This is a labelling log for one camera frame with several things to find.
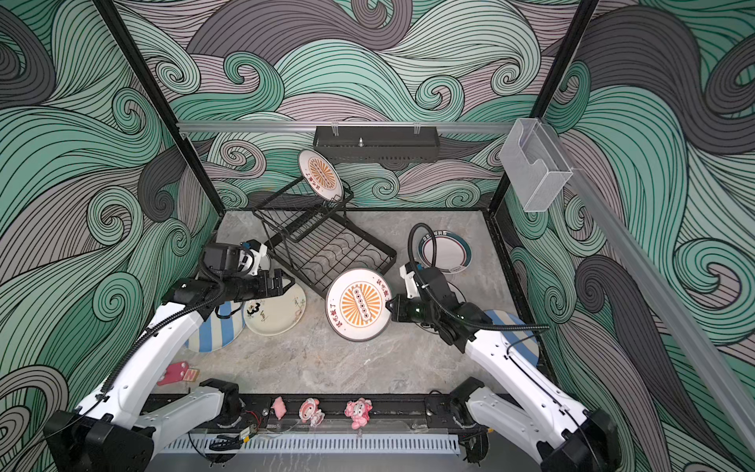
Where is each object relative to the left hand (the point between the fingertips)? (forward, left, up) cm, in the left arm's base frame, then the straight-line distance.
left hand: (282, 280), depth 77 cm
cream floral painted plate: (-1, +6, -19) cm, 20 cm away
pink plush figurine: (-27, -21, -15) cm, 38 cm away
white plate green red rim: (+24, -54, -18) cm, 62 cm away
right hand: (-5, -28, -2) cm, 28 cm away
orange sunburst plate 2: (-4, -20, -5) cm, 21 cm away
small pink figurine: (-27, -1, -18) cm, 32 cm away
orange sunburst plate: (+34, -7, +9) cm, 36 cm away
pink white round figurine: (-28, -9, -16) cm, 33 cm away
